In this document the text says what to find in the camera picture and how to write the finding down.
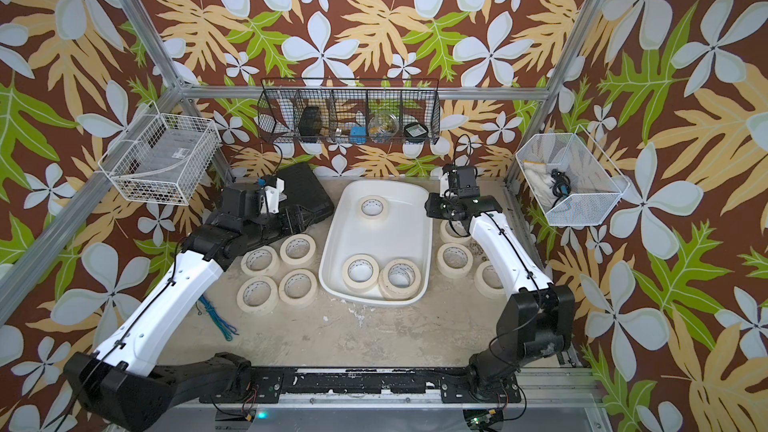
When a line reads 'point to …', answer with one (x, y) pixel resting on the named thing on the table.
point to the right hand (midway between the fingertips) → (429, 202)
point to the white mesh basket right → (570, 177)
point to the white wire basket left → (165, 164)
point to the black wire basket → (350, 111)
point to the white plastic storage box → (405, 231)
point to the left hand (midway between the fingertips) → (306, 213)
